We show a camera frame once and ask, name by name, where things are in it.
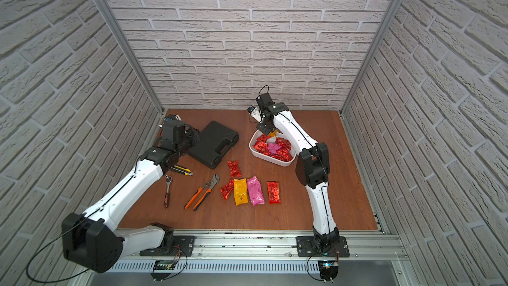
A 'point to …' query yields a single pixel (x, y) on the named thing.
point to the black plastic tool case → (216, 140)
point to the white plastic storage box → (263, 157)
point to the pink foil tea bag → (255, 191)
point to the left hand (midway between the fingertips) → (200, 128)
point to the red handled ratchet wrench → (167, 198)
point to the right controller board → (328, 269)
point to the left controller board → (162, 269)
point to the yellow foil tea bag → (241, 191)
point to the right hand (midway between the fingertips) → (271, 124)
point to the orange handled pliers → (209, 185)
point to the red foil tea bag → (225, 190)
